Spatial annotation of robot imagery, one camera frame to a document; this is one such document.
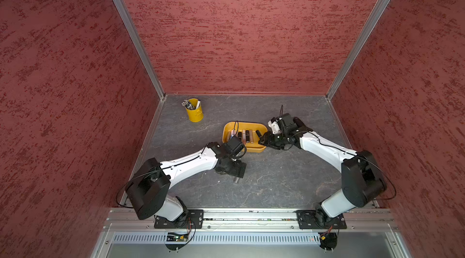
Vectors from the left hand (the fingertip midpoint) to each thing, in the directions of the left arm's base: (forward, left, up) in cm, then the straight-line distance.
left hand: (234, 174), depth 82 cm
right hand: (+13, -14, +4) cm, 19 cm away
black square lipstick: (+24, -7, -4) cm, 25 cm away
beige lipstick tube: (+23, -9, -4) cm, 25 cm away
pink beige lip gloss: (+23, -5, -4) cm, 24 cm away
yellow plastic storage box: (+32, -2, -7) cm, 33 cm away
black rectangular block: (+34, -38, -4) cm, 51 cm away
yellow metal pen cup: (+33, +23, +2) cm, 41 cm away
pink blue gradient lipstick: (+25, +2, -5) cm, 26 cm away
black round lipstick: (+24, -3, -4) cm, 24 cm away
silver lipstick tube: (-1, -1, -4) cm, 4 cm away
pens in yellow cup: (+33, +25, +11) cm, 43 cm away
